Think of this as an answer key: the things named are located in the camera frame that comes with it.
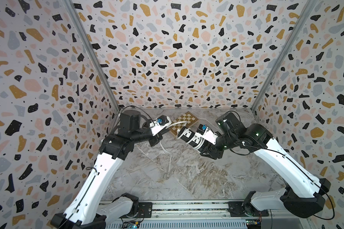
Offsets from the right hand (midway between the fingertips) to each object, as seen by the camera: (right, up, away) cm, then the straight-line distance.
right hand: (203, 148), depth 65 cm
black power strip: (-6, +6, -3) cm, 9 cm away
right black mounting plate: (+19, -32, +7) cm, 38 cm away
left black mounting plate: (-29, -33, +8) cm, 45 cm away
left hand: (-16, +10, 0) cm, 19 cm away
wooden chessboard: (-5, +16, +48) cm, 51 cm away
